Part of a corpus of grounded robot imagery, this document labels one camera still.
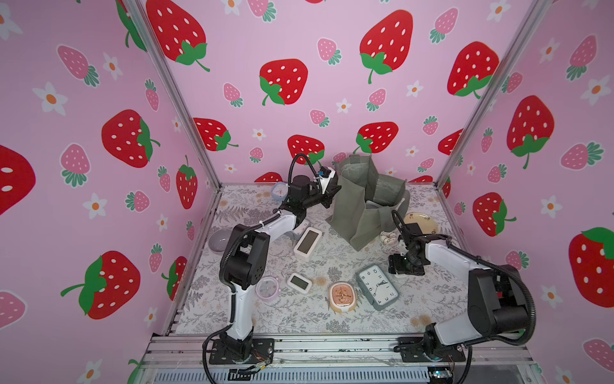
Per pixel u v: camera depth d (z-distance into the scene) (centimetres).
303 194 75
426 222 107
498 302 44
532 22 70
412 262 76
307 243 95
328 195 82
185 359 73
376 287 85
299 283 86
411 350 73
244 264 54
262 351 74
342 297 82
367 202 101
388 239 98
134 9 67
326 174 78
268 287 84
